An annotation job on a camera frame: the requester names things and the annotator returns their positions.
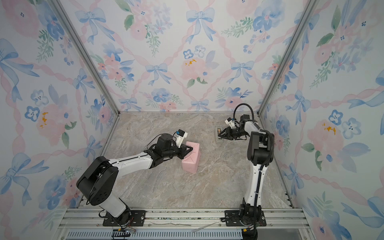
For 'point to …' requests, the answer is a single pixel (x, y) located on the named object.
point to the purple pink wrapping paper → (191, 161)
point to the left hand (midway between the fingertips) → (193, 148)
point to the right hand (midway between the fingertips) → (221, 135)
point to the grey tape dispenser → (218, 130)
